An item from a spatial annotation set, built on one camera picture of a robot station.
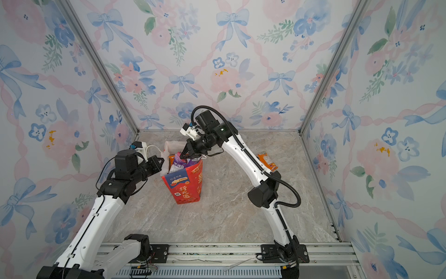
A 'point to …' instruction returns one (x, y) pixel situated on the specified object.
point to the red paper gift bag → (185, 185)
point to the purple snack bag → (180, 164)
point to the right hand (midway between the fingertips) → (181, 156)
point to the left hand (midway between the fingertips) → (164, 157)
